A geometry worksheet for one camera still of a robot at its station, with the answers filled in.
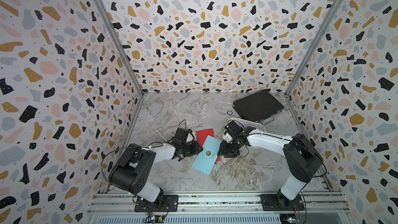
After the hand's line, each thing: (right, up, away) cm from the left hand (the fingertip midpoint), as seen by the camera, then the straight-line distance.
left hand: (203, 149), depth 90 cm
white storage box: (+26, +14, +6) cm, 30 cm away
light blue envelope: (+2, -5, -2) cm, 5 cm away
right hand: (+9, -2, -4) cm, 10 cm away
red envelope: (-1, +6, +8) cm, 10 cm away
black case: (+40, +25, +21) cm, 52 cm away
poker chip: (+18, +21, +20) cm, 34 cm away
